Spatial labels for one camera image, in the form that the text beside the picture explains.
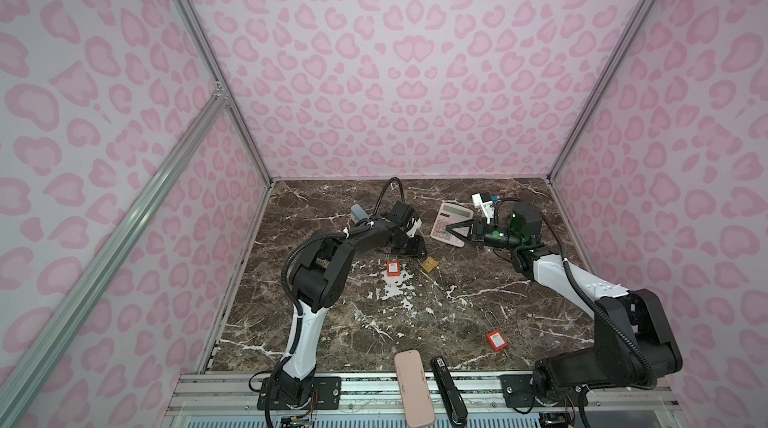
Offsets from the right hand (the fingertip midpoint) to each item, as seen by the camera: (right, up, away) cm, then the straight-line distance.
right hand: (453, 229), depth 77 cm
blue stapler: (-28, +3, +26) cm, 38 cm away
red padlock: (-15, -13, +17) cm, 26 cm away
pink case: (-10, -39, -4) cm, 40 cm away
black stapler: (-1, -39, -5) cm, 40 cm away
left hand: (-5, -8, +20) cm, 22 cm away
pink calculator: (+4, +2, +30) cm, 30 cm away
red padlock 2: (+12, -29, +3) cm, 32 cm away
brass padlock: (-4, -13, +18) cm, 23 cm away
